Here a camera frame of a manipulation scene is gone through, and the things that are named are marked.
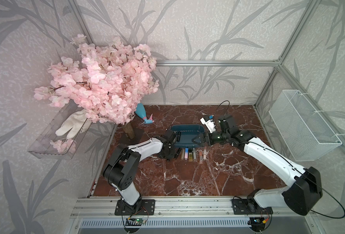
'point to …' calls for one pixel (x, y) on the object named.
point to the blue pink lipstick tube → (186, 153)
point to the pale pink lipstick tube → (204, 154)
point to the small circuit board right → (258, 224)
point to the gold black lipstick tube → (190, 154)
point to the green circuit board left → (135, 222)
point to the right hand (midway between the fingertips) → (196, 138)
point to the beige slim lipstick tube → (182, 153)
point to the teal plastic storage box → (188, 132)
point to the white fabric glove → (78, 121)
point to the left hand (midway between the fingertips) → (170, 155)
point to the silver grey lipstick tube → (194, 153)
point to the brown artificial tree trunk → (128, 128)
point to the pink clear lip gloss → (201, 155)
